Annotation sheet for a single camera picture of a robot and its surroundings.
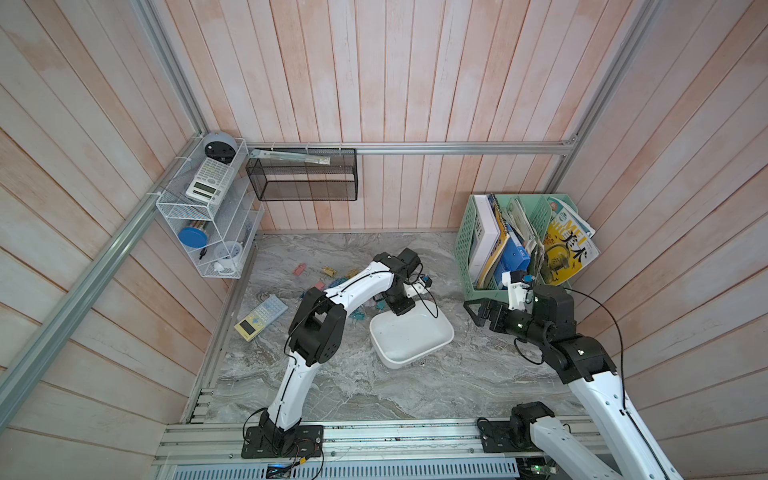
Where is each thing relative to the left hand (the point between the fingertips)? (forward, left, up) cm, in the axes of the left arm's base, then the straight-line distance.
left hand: (399, 311), depth 92 cm
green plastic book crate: (+12, -29, +21) cm, 37 cm away
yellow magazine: (+17, -53, +14) cm, 57 cm away
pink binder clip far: (+19, +36, -4) cm, 41 cm away
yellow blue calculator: (0, +45, -4) cm, 45 cm away
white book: (+14, -24, +20) cm, 35 cm away
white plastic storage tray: (-11, +1, +3) cm, 12 cm away
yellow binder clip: (+19, +25, -4) cm, 31 cm away
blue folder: (+10, -33, +16) cm, 38 cm away
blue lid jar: (+8, +55, +26) cm, 61 cm away
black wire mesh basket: (+45, +40, +17) cm, 63 cm away
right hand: (-8, -18, +18) cm, 26 cm away
